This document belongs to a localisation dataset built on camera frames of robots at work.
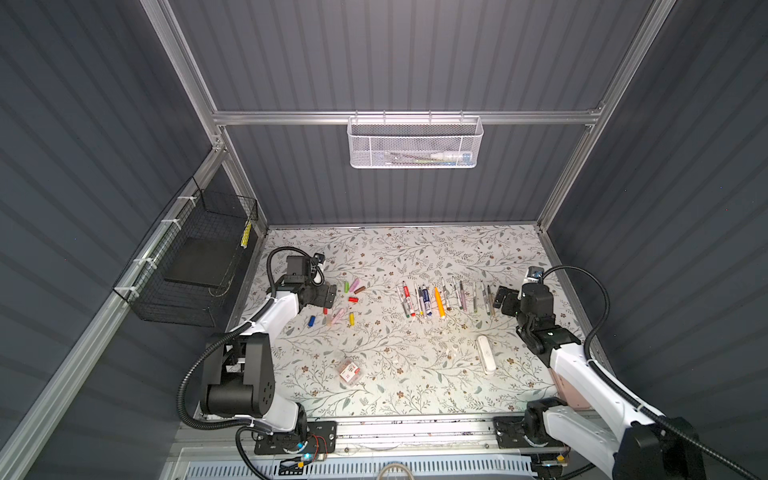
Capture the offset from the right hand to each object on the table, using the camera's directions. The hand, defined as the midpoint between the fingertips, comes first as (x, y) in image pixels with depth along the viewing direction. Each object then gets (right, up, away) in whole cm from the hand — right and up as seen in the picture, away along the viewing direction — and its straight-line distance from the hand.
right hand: (520, 292), depth 84 cm
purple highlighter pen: (-13, -4, +15) cm, 20 cm away
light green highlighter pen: (-9, -3, +15) cm, 18 cm away
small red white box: (-49, -22, -2) cm, 54 cm away
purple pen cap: (-49, 0, +18) cm, 53 cm away
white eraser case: (-10, -18, 0) cm, 20 cm away
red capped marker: (-32, -3, +15) cm, 35 cm away
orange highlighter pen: (-21, -5, +14) cm, 26 cm away
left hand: (-61, 0, +8) cm, 62 cm away
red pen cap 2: (-59, -8, +12) cm, 60 cm away
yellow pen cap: (-49, -10, +10) cm, 51 cm away
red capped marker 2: (-30, -8, +12) cm, 33 cm away
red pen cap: (-50, -4, +15) cm, 52 cm away
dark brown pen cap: (-48, -1, +18) cm, 51 cm away
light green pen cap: (-53, 0, +18) cm, 55 cm away
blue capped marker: (-25, -5, +14) cm, 29 cm away
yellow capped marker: (-27, -5, +14) cm, 31 cm away
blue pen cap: (-62, -11, +9) cm, 64 cm away
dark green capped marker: (-5, -5, +14) cm, 16 cm away
